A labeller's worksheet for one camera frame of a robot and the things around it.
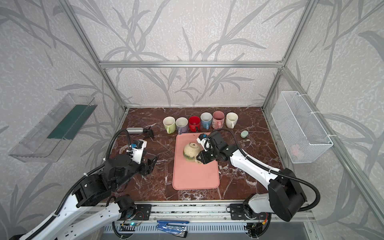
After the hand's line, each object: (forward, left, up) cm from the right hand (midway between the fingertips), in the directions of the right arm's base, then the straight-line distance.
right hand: (198, 153), depth 82 cm
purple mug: (+27, +12, -9) cm, 31 cm away
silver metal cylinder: (+25, +48, -14) cm, 56 cm away
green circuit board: (-32, +32, -11) cm, 46 cm away
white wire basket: (-3, -44, +21) cm, 49 cm away
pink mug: (+26, -13, -3) cm, 29 cm away
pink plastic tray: (-9, +5, -11) cm, 15 cm away
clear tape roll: (+9, +49, -11) cm, 51 cm away
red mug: (+28, +4, -7) cm, 29 cm away
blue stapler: (-33, +10, -10) cm, 36 cm away
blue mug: (+31, -5, -7) cm, 33 cm away
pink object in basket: (-2, -50, +7) cm, 50 cm away
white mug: (+27, -23, -4) cm, 36 cm away
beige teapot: (0, +4, +2) cm, 5 cm away
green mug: (+23, +20, -4) cm, 31 cm away
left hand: (-6, +19, +13) cm, 24 cm away
